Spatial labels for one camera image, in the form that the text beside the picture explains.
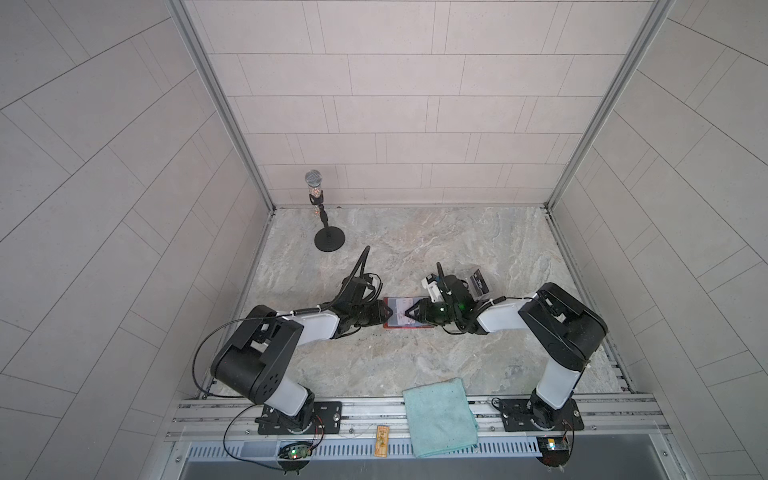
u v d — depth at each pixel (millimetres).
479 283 907
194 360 418
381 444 667
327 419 710
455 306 723
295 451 645
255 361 433
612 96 858
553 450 680
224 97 866
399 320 867
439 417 706
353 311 706
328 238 1051
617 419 721
